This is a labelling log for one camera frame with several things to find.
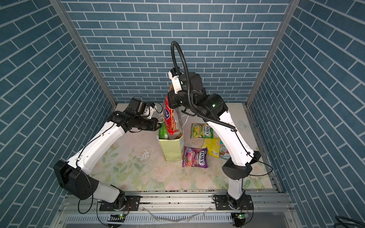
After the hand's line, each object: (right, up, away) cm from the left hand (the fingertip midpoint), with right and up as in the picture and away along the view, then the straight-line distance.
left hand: (163, 126), depth 77 cm
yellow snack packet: (+30, -15, +17) cm, 37 cm away
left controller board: (-23, -47, -5) cm, 53 cm away
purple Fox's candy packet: (+18, -20, +10) cm, 29 cm away
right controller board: (+40, -47, -5) cm, 62 cm away
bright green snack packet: (0, -4, +2) cm, 5 cm away
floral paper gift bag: (+6, -12, -2) cm, 13 cm away
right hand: (+6, +15, -16) cm, 23 cm away
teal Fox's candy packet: (+36, -18, +12) cm, 42 cm away
